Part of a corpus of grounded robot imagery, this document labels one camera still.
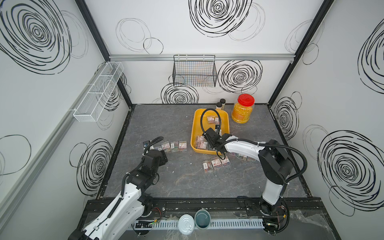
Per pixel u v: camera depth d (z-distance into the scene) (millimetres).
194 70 1239
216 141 682
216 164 867
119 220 464
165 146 937
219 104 1088
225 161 878
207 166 863
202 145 911
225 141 632
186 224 651
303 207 755
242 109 1014
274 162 475
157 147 933
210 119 1084
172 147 937
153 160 595
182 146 939
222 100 1126
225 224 642
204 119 1115
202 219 702
